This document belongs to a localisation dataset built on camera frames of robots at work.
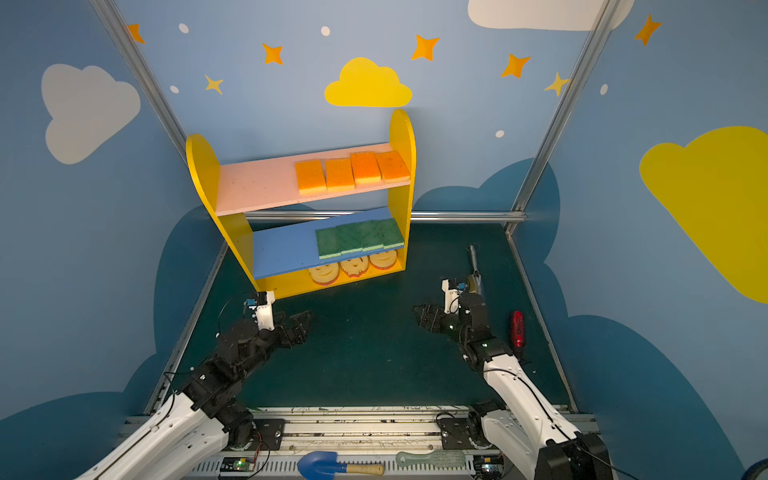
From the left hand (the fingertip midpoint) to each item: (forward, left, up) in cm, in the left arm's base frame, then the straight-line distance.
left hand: (298, 311), depth 76 cm
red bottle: (+3, -64, -15) cm, 66 cm away
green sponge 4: (+28, -5, -3) cm, 28 cm away
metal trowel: (+23, -54, -17) cm, 62 cm away
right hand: (+5, -34, -5) cm, 35 cm away
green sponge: (+31, -24, -3) cm, 40 cm away
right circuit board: (-31, -49, -20) cm, 61 cm away
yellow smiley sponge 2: (+26, -12, -15) cm, 33 cm away
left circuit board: (-31, +13, -19) cm, 39 cm away
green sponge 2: (+31, -18, -3) cm, 36 cm away
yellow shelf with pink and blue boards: (+19, +9, -4) cm, 21 cm away
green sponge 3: (+28, -11, -2) cm, 31 cm away
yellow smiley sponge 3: (+30, -22, -16) cm, 40 cm away
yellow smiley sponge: (+22, -2, -14) cm, 26 cm away
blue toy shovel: (-31, -8, -20) cm, 38 cm away
